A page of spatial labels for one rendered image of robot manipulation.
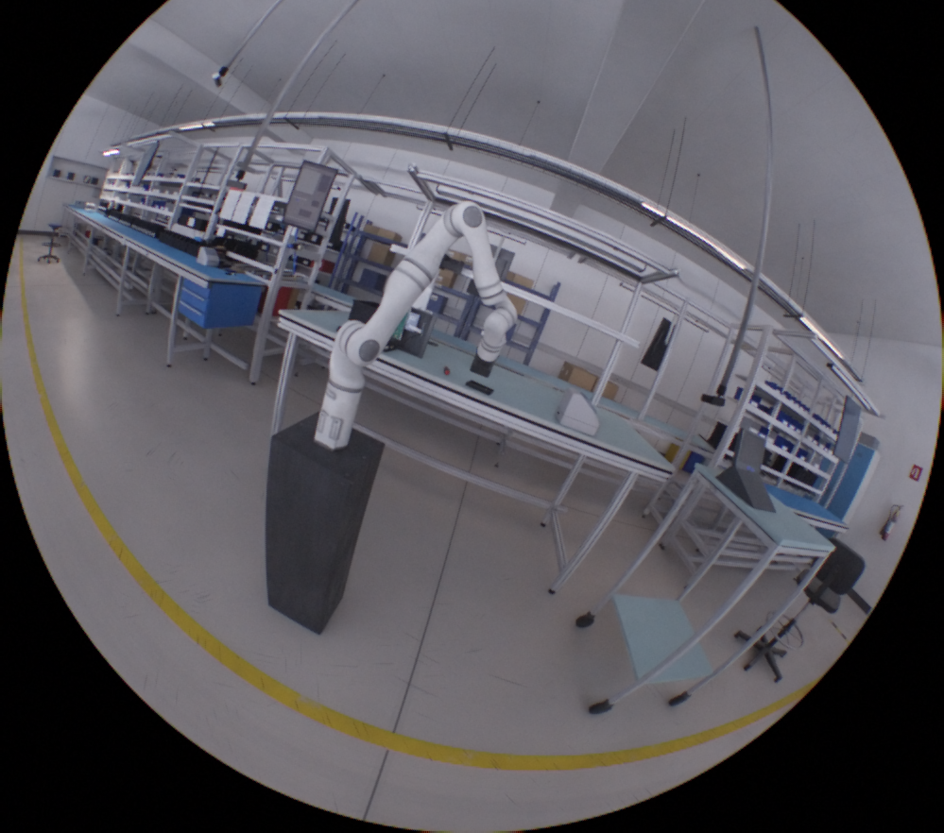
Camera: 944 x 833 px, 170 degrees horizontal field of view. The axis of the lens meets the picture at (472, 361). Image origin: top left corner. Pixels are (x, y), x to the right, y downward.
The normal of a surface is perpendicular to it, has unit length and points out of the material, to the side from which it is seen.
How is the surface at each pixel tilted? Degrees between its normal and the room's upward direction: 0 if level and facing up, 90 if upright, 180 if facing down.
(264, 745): 0
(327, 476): 90
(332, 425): 90
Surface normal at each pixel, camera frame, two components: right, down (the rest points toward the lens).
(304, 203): 0.22, 0.44
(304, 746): 0.36, -0.92
